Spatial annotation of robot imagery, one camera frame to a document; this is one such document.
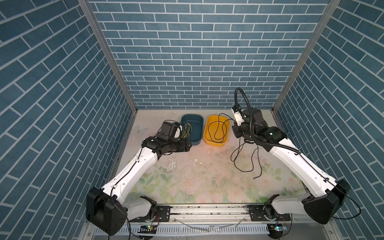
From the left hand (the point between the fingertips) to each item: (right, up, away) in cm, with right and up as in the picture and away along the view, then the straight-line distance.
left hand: (187, 145), depth 79 cm
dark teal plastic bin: (+4, +13, +30) cm, 33 cm away
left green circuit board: (-19, -41, -6) cm, 45 cm away
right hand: (+24, +13, -3) cm, 27 cm away
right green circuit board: (+44, -40, -7) cm, 60 cm away
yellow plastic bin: (+18, +7, +15) cm, 24 cm away
